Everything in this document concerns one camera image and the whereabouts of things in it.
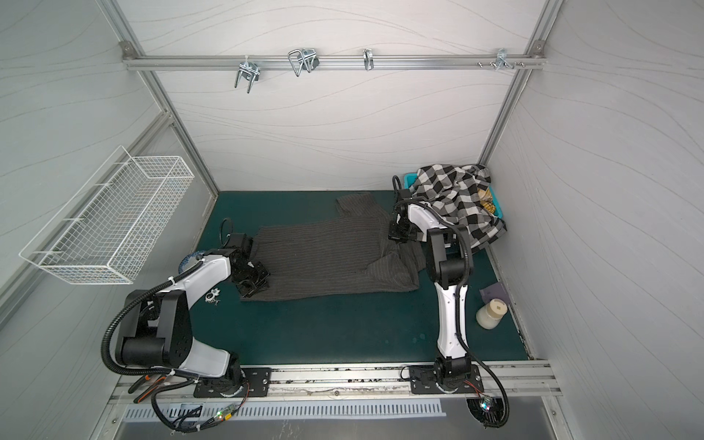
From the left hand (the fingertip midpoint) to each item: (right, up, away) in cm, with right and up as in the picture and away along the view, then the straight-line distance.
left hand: (275, 279), depth 90 cm
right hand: (+45, +14, +14) cm, 49 cm away
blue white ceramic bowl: (-31, +6, +3) cm, 32 cm away
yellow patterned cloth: (+78, +27, +14) cm, 84 cm away
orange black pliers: (-27, -25, -20) cm, 41 cm away
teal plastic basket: (+50, +37, +22) cm, 66 cm away
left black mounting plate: (+1, -25, -16) cm, 30 cm away
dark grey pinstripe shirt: (+26, +6, +11) cm, 29 cm away
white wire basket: (-36, +17, -23) cm, 45 cm away
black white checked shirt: (+65, +31, +14) cm, 73 cm away
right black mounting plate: (+46, -24, -16) cm, 54 cm away
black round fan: (+63, -31, -18) cm, 72 cm away
